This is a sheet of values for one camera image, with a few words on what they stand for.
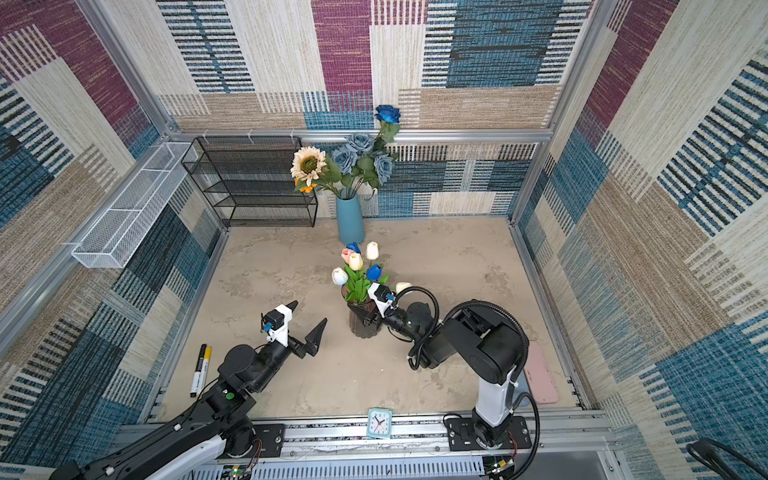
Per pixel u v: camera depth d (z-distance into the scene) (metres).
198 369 0.84
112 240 0.70
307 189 0.78
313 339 0.67
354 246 0.76
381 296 0.70
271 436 0.74
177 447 0.52
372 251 0.74
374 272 0.69
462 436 0.73
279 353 0.67
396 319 0.76
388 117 0.87
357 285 0.73
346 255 0.70
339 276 0.70
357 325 0.78
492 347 0.49
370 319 0.74
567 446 0.73
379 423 0.74
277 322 0.61
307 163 0.78
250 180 1.09
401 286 0.73
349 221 1.03
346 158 0.87
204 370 0.83
